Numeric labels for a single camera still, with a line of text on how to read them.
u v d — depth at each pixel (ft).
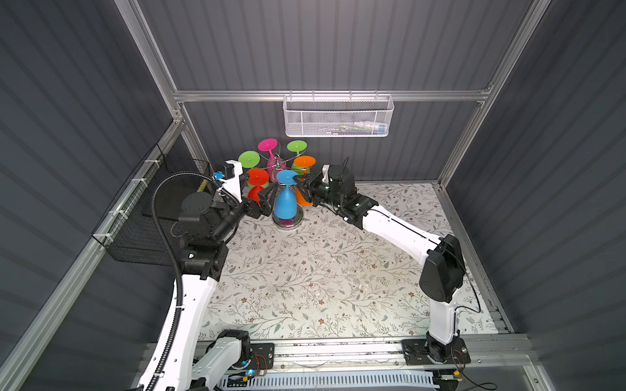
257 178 2.56
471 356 2.41
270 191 1.86
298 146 2.94
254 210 1.83
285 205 2.70
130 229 2.21
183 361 1.24
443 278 1.58
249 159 2.72
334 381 2.53
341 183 1.96
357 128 3.00
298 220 3.45
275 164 2.75
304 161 2.71
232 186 1.70
